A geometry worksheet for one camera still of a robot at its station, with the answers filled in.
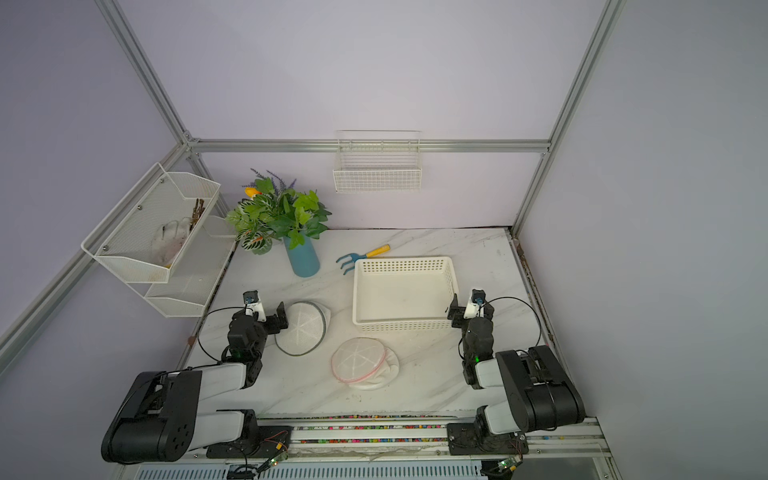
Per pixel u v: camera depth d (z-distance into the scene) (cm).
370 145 93
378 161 96
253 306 77
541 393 44
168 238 78
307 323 87
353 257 111
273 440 73
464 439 73
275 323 82
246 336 68
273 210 82
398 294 101
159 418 43
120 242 67
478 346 68
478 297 75
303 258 101
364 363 80
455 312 81
